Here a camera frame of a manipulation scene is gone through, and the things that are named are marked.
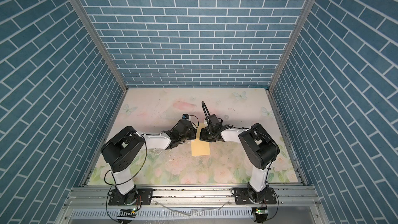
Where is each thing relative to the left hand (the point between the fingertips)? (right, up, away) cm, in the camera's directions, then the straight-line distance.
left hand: (196, 131), depth 95 cm
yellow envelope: (+2, -9, -3) cm, 10 cm away
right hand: (+1, -3, -1) cm, 3 cm away
